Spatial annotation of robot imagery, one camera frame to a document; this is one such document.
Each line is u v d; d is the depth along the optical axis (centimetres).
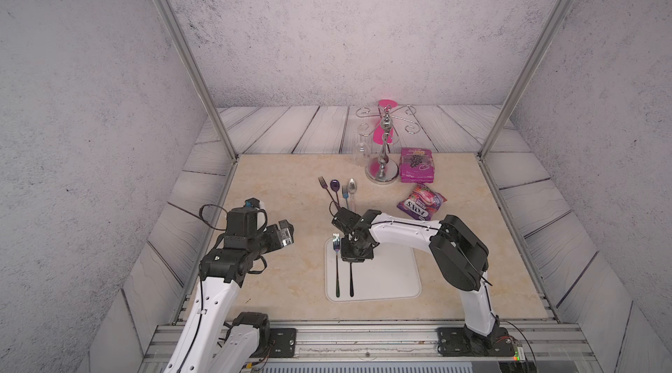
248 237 56
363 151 100
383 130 94
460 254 51
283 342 73
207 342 42
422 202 102
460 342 72
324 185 111
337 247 92
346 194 107
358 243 77
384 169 115
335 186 108
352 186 108
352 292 82
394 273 87
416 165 108
